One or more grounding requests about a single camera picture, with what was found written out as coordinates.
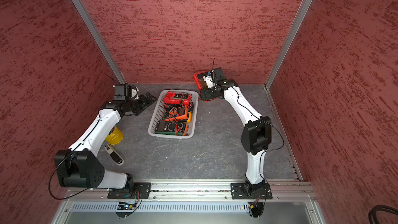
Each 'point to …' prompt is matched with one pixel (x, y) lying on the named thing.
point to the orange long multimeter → (178, 113)
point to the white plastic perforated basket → (158, 112)
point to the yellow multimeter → (189, 119)
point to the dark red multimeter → (205, 94)
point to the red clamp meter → (178, 98)
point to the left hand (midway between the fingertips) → (151, 105)
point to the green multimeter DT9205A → (171, 128)
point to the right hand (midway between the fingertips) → (207, 95)
